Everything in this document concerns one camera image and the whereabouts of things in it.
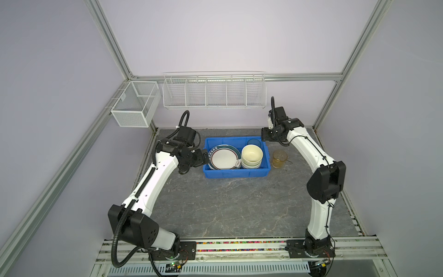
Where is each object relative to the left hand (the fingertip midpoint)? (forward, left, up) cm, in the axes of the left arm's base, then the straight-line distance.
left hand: (201, 165), depth 77 cm
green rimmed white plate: (+15, -11, -18) cm, 26 cm away
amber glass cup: (+15, -44, -21) cm, 51 cm away
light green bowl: (+6, -25, -8) cm, 27 cm away
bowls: (+13, -26, -8) cm, 30 cm away
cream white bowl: (+5, -25, -11) cm, 28 cm away
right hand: (+17, -34, -3) cm, 39 cm away
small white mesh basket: (+44, +40, +2) cm, 59 cm away
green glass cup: (+22, -29, -12) cm, 39 cm away
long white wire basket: (+45, -7, +9) cm, 47 cm away
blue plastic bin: (+4, -32, -16) cm, 36 cm away
